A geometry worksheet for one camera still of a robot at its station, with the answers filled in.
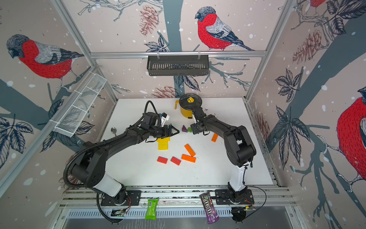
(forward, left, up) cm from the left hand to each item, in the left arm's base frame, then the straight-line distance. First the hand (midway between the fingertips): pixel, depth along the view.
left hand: (178, 130), depth 83 cm
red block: (-13, +1, -14) cm, 19 cm away
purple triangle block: (+9, -3, -13) cm, 16 cm away
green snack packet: (-39, +12, -13) cm, 43 cm away
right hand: (+10, -14, -11) cm, 20 cm away
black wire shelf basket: (+51, +2, +12) cm, 52 cm away
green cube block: (+10, -7, -14) cm, 19 cm away
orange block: (+3, -25, -15) cm, 29 cm away
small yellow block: (-1, +11, -15) cm, 19 cm away
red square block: (-12, +10, -16) cm, 22 cm away
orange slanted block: (-11, -6, -15) cm, 20 cm away
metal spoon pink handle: (+9, +48, -14) cm, 50 cm away
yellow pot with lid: (+27, -6, -5) cm, 28 cm away
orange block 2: (-5, -7, -16) cm, 18 cm away
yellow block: (-3, +11, -15) cm, 18 cm away
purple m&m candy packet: (-40, -18, -14) cm, 46 cm away
